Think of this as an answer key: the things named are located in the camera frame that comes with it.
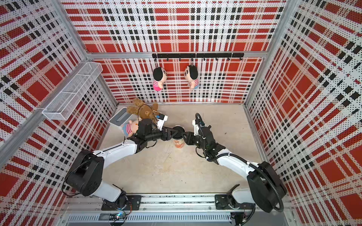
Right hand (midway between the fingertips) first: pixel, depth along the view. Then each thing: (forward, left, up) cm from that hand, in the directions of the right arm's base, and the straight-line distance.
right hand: (185, 135), depth 82 cm
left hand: (+3, +5, 0) cm, 6 cm away
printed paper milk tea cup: (-2, +4, -7) cm, 9 cm away
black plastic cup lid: (-1, +4, +2) cm, 4 cm away
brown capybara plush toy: (+27, +32, -8) cm, 43 cm away
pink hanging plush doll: (+37, +17, +16) cm, 44 cm away
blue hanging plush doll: (+37, -4, +17) cm, 41 cm away
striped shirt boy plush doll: (+11, +38, -8) cm, 41 cm away
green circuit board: (-39, +34, -14) cm, 53 cm away
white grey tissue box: (+24, +51, -12) cm, 58 cm away
